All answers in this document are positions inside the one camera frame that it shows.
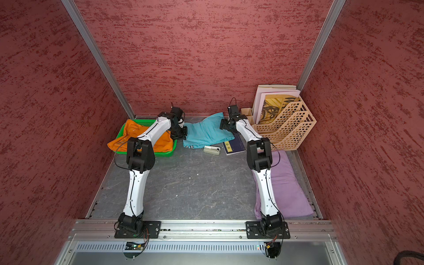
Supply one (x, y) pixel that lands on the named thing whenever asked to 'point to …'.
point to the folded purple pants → (290, 199)
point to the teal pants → (206, 132)
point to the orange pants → (132, 129)
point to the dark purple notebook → (234, 146)
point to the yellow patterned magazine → (272, 105)
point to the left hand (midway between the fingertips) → (184, 139)
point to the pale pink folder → (262, 90)
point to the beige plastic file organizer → (286, 132)
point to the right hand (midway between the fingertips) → (226, 128)
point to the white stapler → (211, 149)
